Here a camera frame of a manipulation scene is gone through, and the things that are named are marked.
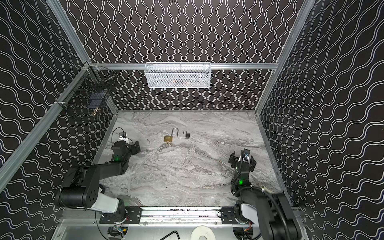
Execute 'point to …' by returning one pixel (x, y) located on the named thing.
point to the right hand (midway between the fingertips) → (246, 155)
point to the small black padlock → (187, 135)
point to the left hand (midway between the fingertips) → (134, 142)
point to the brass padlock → (169, 138)
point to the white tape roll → (202, 230)
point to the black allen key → (170, 233)
